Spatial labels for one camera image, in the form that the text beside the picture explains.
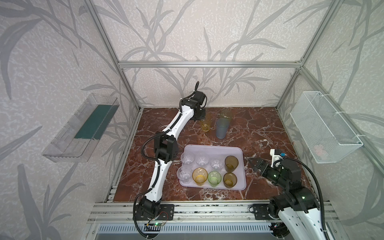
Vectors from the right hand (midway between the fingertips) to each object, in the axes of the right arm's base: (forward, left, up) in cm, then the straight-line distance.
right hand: (253, 157), depth 76 cm
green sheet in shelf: (+6, +73, +20) cm, 76 cm away
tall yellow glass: (+30, +24, -10) cm, 39 cm away
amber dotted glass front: (-7, +11, -14) cm, 19 cm away
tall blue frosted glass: (+29, +12, -10) cm, 33 cm away
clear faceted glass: (+6, +26, -15) cm, 31 cm away
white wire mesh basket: (+1, -28, +17) cm, 33 cm away
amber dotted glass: (+3, +9, -13) cm, 16 cm away
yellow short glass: (-4, +28, -14) cm, 31 cm away
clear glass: (+3, +18, -14) cm, 22 cm away
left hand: (+32, +26, 0) cm, 41 cm away
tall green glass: (+47, +7, -18) cm, 50 cm away
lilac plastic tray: (+9, +34, -12) cm, 37 cm away
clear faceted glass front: (-3, +36, -14) cm, 39 cm away
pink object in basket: (+2, -33, +4) cm, 33 cm away
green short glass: (-6, +19, -15) cm, 25 cm away
